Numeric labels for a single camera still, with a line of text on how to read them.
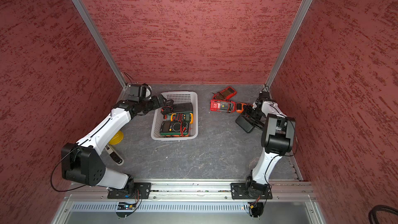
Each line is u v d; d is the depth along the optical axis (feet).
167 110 3.04
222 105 3.32
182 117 3.17
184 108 3.38
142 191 2.49
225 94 3.63
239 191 2.42
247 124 3.11
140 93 2.15
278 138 1.69
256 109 2.75
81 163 1.36
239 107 3.38
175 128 2.87
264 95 2.65
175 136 2.90
